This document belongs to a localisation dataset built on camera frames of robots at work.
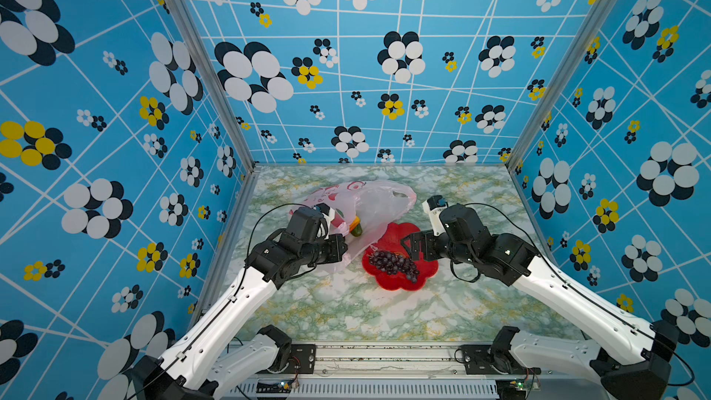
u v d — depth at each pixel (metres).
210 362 0.41
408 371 0.73
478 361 0.72
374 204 0.98
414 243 0.62
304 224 0.53
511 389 0.70
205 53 0.85
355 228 0.95
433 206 0.63
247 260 0.49
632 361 0.39
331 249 0.63
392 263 0.87
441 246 0.62
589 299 0.42
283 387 0.70
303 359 0.74
